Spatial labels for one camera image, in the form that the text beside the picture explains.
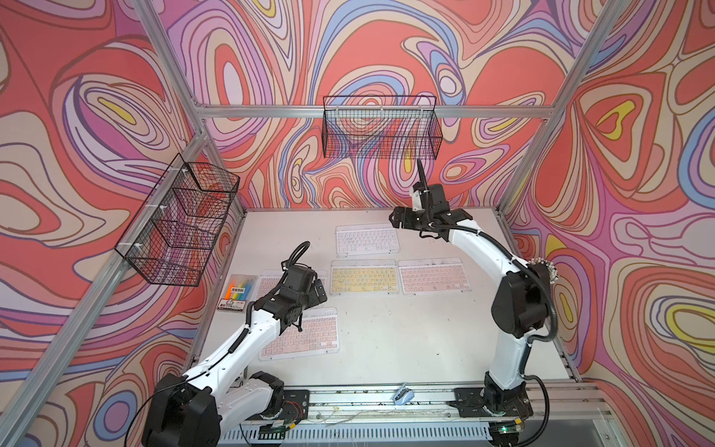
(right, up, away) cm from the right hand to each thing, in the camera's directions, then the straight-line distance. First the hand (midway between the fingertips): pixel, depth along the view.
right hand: (404, 224), depth 92 cm
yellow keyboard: (-13, -19, +6) cm, 24 cm away
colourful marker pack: (-56, -22, +1) cm, 60 cm away
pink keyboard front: (-28, -35, -6) cm, 45 cm away
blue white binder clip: (-3, -47, -19) cm, 51 cm away
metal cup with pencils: (+42, -13, -11) cm, 45 cm away
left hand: (-29, -22, -8) cm, 37 cm away
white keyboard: (-16, -6, +15) cm, 23 cm away
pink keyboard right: (+12, -18, +6) cm, 23 cm away
